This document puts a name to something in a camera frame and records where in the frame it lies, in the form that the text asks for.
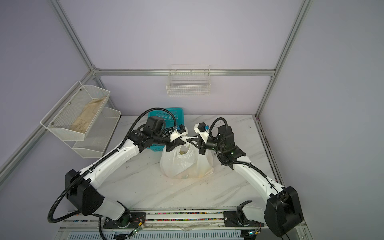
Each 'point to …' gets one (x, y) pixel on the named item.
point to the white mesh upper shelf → (76, 113)
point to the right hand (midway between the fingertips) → (187, 139)
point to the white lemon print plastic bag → (185, 161)
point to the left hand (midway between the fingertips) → (182, 141)
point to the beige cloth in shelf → (82, 123)
